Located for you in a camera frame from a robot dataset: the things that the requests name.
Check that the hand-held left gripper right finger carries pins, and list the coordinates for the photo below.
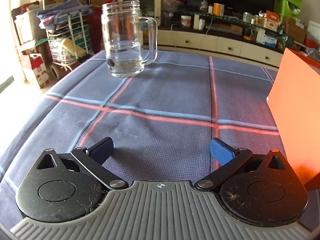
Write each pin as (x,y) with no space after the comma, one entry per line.
(221,152)

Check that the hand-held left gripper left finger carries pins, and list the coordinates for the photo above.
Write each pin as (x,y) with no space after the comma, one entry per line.
(101,150)

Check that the orange cardboard box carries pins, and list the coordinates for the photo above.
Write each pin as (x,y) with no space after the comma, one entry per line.
(295,105)

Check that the red and white cardboard box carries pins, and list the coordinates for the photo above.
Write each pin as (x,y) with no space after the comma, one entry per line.
(35,70)

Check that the white low television cabinet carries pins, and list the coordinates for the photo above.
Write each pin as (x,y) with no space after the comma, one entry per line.
(225,43)

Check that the clear glass jar mug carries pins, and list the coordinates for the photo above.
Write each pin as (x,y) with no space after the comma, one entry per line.
(120,30)

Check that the blue and white carton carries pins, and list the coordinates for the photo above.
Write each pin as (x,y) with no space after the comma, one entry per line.
(270,41)

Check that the green bag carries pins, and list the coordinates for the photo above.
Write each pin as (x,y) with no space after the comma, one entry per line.
(285,41)

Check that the white plastic jar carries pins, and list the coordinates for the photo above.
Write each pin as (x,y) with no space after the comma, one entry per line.
(185,21)

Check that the metal tin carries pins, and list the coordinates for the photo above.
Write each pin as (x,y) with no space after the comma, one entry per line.
(247,17)

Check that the orange and white carton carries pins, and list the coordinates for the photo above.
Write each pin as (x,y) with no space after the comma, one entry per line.
(270,21)

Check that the orange cylinder container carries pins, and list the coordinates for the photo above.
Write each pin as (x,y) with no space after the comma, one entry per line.
(218,9)

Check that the brown cardboard box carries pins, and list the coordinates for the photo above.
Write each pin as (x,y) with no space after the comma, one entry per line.
(296,30)

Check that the clear storage bin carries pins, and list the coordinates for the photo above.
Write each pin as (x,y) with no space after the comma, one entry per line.
(27,25)

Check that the white glass-door cabinet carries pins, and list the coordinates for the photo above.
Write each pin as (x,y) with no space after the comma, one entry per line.
(152,7)

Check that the green plastic rack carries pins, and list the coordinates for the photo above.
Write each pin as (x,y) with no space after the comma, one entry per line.
(287,2)

